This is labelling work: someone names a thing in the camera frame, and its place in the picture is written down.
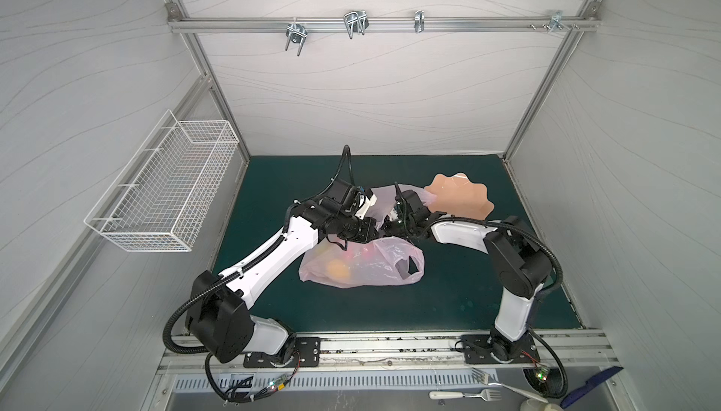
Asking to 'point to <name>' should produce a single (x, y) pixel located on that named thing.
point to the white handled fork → (487, 394)
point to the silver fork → (484, 378)
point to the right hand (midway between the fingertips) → (367, 230)
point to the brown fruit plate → (459, 196)
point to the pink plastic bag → (383, 261)
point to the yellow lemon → (338, 268)
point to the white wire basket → (161, 199)
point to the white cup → (534, 405)
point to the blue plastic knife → (590, 384)
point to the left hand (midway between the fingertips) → (382, 231)
